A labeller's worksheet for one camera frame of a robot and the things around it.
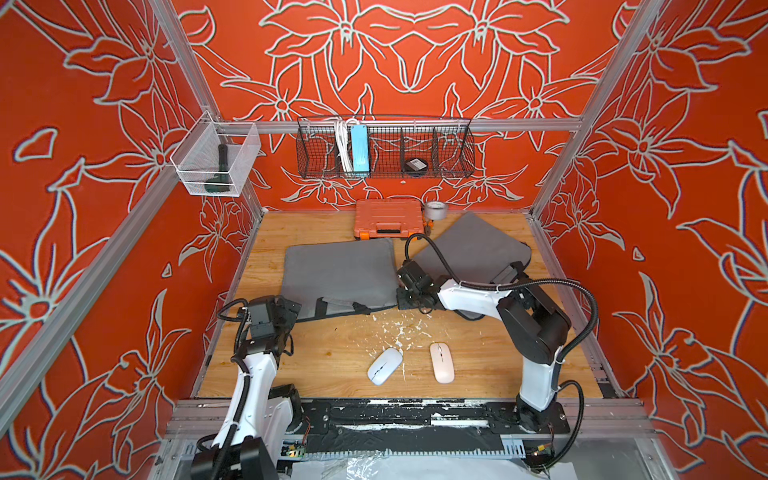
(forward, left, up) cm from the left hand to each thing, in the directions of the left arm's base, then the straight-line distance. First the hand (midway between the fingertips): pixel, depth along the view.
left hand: (290, 310), depth 86 cm
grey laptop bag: (+20, -17, -8) cm, 27 cm away
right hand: (+10, -32, -5) cm, 34 cm away
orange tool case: (+40, -24, 0) cm, 46 cm away
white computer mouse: (-13, -29, -4) cm, 32 cm away
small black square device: (+42, -36, +22) cm, 60 cm away
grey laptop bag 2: (+28, -60, -3) cm, 67 cm away
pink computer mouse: (-11, -45, -4) cm, 46 cm away
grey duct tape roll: (+47, -46, -1) cm, 66 cm away
